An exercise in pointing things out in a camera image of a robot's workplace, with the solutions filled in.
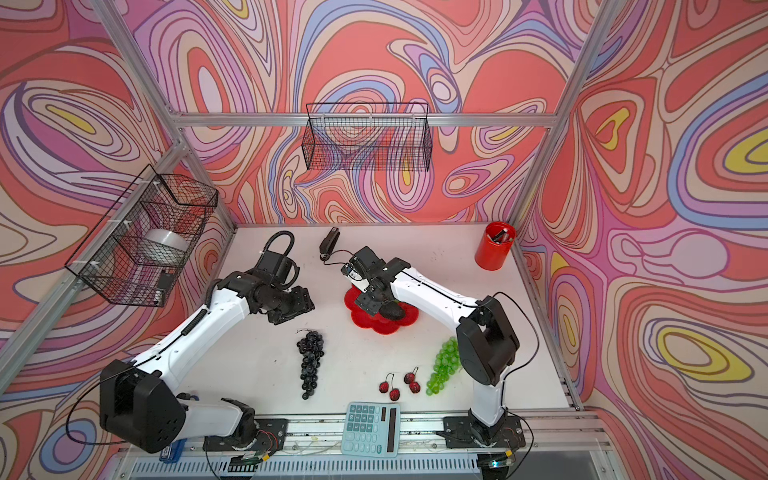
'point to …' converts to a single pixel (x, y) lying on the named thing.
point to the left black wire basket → (135, 254)
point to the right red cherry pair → (409, 378)
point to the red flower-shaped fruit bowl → (360, 317)
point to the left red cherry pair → (394, 393)
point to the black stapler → (327, 246)
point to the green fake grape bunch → (447, 363)
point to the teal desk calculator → (371, 429)
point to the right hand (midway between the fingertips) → (378, 299)
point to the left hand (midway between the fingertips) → (311, 306)
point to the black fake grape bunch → (311, 346)
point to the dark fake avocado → (392, 310)
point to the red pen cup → (494, 245)
